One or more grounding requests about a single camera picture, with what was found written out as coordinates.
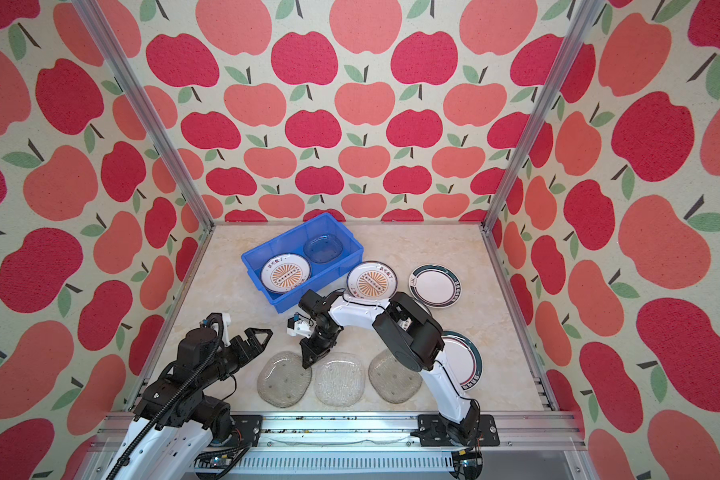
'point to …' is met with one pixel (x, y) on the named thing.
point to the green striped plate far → (435, 286)
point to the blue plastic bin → (322, 274)
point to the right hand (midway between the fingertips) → (311, 363)
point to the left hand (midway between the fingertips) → (268, 342)
